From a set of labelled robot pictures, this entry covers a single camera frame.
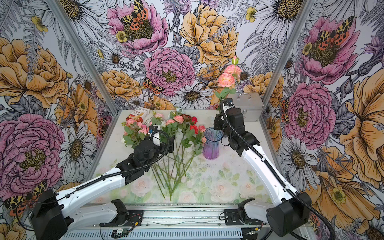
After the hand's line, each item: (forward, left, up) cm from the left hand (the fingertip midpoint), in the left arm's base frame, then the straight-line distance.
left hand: (165, 139), depth 78 cm
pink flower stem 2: (+23, -1, -19) cm, 30 cm away
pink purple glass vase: (+2, -25, -15) cm, 29 cm away
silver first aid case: (+35, -56, -9) cm, 66 cm away
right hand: (+7, -26, +8) cm, 28 cm away
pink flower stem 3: (+28, +12, -16) cm, 35 cm away
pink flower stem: (+19, -20, -16) cm, 32 cm away
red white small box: (+37, +27, -18) cm, 49 cm away
